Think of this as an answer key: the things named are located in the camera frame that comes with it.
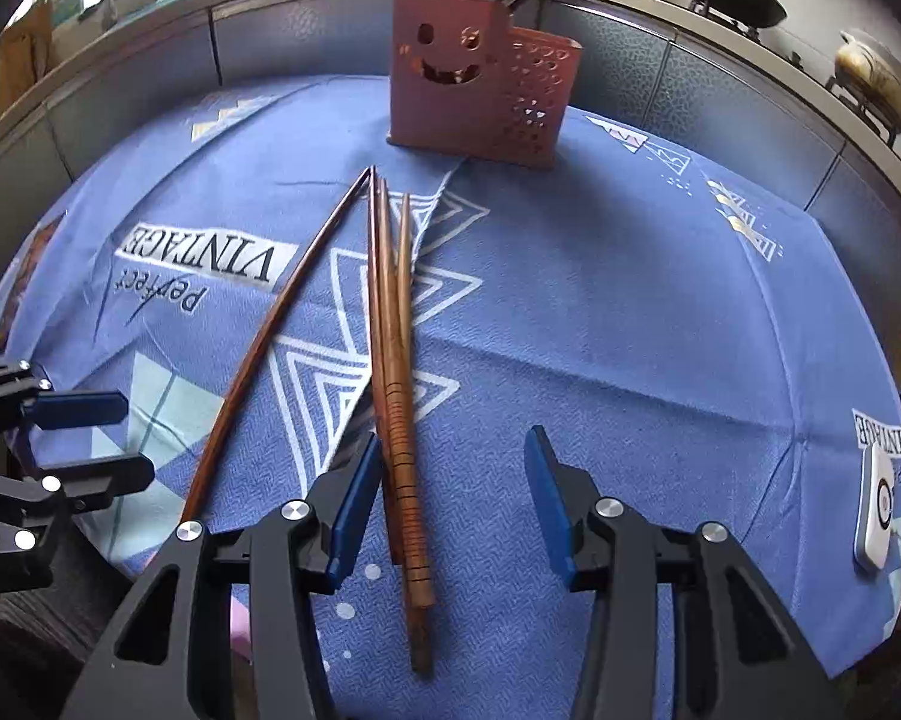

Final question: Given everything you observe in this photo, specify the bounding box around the brown paper bag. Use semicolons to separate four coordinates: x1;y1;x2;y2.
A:
0;4;55;115

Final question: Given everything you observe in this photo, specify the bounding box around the blue printed tablecloth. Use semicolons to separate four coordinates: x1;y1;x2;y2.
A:
0;75;901;680

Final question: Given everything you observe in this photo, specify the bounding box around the white ceramic cooking pot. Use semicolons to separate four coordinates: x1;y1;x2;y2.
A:
825;28;901;132

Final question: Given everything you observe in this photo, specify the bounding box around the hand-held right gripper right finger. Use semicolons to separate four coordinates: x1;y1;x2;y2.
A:
522;424;846;720

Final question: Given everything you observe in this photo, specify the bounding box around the white rounded electronic device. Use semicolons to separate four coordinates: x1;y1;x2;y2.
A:
851;444;899;578

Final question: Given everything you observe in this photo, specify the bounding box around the pink plastic utensil holder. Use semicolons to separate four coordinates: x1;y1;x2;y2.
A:
385;0;580;170

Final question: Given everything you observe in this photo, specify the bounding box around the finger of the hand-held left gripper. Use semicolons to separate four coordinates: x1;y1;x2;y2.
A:
0;453;157;593
0;358;131;443

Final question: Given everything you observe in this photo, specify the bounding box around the black gas stove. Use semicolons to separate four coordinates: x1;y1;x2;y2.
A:
690;0;901;147

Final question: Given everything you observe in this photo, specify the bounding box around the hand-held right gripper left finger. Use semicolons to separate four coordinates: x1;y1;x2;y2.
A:
58;432;385;720

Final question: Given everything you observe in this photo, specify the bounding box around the kitchen counter with grey cabinets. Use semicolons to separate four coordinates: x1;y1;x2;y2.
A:
0;0;901;301

